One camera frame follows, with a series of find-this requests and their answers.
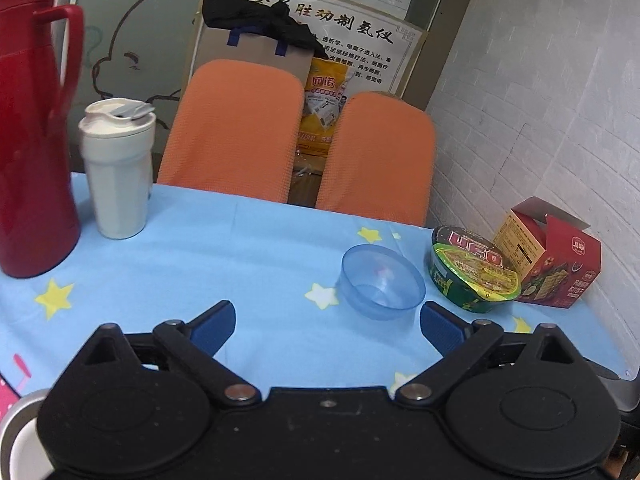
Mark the red thermos jug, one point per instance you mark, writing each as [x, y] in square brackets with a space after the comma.
[35, 160]

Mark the blue translucent plastic bowl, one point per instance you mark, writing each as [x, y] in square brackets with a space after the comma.
[382, 285]

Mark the white travel tumbler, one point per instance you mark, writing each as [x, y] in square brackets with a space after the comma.
[117, 175]

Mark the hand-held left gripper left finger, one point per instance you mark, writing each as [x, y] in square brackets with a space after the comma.
[212, 327]

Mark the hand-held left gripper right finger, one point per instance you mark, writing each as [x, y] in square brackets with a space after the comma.
[442, 327]

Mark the red cracker box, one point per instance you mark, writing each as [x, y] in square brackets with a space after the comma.
[560, 265]

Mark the yellow plastic bag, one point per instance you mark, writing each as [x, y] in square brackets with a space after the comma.
[325, 110]

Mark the orange chair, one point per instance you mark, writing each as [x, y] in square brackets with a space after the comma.
[235, 130]
[380, 160]

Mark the large white wall poster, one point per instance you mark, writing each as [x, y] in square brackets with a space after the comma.
[360, 35]

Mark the stainless steel plate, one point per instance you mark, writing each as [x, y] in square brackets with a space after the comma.
[15, 405]

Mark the black cloth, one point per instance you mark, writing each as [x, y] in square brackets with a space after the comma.
[250, 15]

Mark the blue cartoon printed tablecloth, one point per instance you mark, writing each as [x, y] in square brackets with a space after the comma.
[250, 260]

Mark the green instant noodle bowl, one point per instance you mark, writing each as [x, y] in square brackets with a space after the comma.
[472, 270]

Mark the frosted glass panel with drawing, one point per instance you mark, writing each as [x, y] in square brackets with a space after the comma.
[135, 35]

